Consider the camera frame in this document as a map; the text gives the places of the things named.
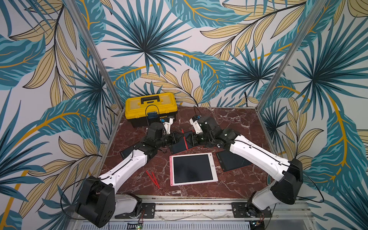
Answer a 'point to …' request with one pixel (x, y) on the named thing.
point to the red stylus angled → (154, 177)
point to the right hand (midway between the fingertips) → (187, 138)
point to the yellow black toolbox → (141, 110)
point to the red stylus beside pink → (151, 177)
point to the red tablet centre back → (180, 146)
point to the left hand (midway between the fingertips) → (184, 136)
